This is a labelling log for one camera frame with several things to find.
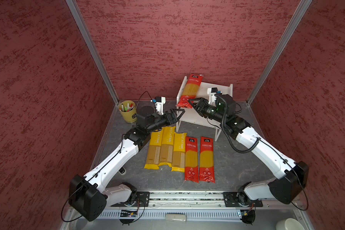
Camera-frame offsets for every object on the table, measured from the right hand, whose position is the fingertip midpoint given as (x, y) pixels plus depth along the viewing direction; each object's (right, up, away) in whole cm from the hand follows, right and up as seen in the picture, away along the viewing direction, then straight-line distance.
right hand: (188, 105), depth 70 cm
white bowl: (+44, -53, -9) cm, 69 cm away
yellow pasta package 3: (-5, -34, +15) cm, 38 cm away
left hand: (-4, -5, -1) cm, 7 cm away
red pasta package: (+3, -33, +16) cm, 37 cm away
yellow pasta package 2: (-12, -26, +22) cm, 36 cm away
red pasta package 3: (+13, -35, +16) cm, 41 cm away
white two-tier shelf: (+1, -6, +1) cm, 6 cm away
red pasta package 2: (+3, +12, +11) cm, 17 cm away
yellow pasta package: (-20, -28, +20) cm, 40 cm away
